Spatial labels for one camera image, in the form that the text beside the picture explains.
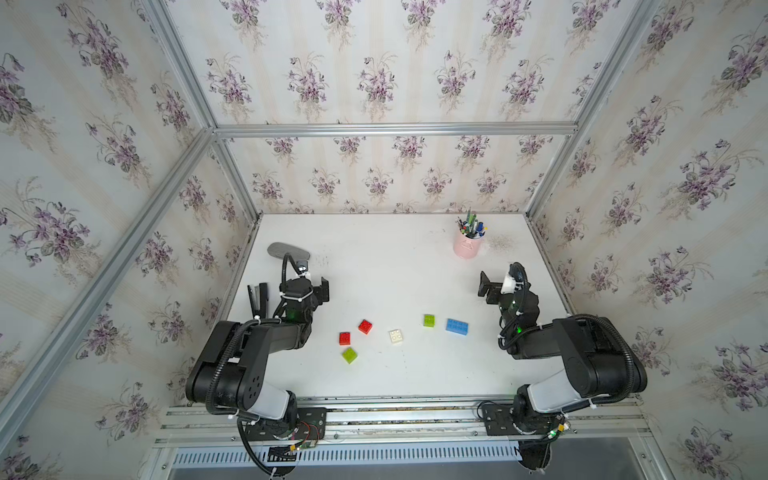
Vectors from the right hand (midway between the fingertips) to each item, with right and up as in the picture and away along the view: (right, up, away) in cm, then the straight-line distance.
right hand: (504, 274), depth 90 cm
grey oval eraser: (-75, +7, +16) cm, 77 cm away
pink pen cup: (-9, +8, +11) cm, 17 cm away
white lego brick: (-34, -18, -4) cm, 38 cm away
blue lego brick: (-15, -16, -2) cm, 22 cm away
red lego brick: (-43, -16, -2) cm, 46 cm away
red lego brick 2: (-49, -18, -4) cm, 52 cm away
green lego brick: (-23, -14, 0) cm, 27 cm away
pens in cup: (-6, +15, +13) cm, 21 cm away
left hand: (-62, -2, +2) cm, 62 cm away
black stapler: (-78, -8, +4) cm, 78 cm away
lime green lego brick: (-47, -23, -6) cm, 53 cm away
